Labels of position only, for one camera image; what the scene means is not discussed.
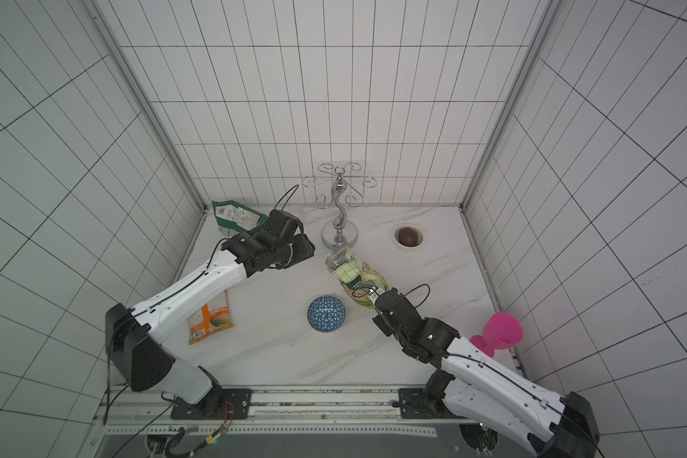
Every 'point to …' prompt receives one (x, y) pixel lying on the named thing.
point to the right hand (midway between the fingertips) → (377, 299)
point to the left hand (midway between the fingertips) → (305, 256)
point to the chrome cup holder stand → (347, 189)
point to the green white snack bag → (234, 218)
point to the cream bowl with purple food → (408, 237)
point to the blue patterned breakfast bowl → (326, 313)
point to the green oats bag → (355, 276)
